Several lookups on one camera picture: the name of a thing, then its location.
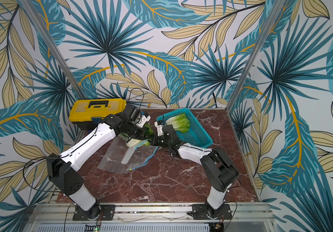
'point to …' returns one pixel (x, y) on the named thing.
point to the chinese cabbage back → (180, 122)
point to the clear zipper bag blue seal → (125, 138)
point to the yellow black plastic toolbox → (83, 110)
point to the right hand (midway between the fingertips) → (146, 137)
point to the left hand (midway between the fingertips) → (150, 139)
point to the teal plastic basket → (195, 136)
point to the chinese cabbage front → (135, 143)
